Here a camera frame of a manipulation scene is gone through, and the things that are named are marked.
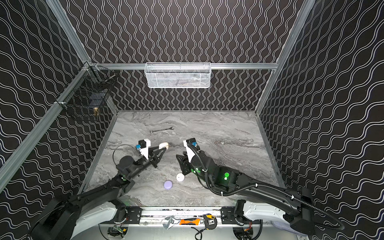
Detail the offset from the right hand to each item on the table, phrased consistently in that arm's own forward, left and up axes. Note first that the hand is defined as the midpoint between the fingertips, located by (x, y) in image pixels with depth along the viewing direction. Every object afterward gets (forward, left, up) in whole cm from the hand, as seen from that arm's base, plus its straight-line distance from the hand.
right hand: (179, 155), depth 68 cm
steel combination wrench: (+36, +12, -24) cm, 45 cm away
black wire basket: (+41, +60, +5) cm, 73 cm away
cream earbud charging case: (+7, +9, -3) cm, 12 cm away
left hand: (+5, +7, -3) cm, 9 cm away
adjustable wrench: (-22, +5, -25) cm, 34 cm away
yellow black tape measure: (-22, -14, -24) cm, 36 cm away
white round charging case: (-1, +2, -24) cm, 24 cm away
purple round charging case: (-5, +9, -25) cm, 27 cm away
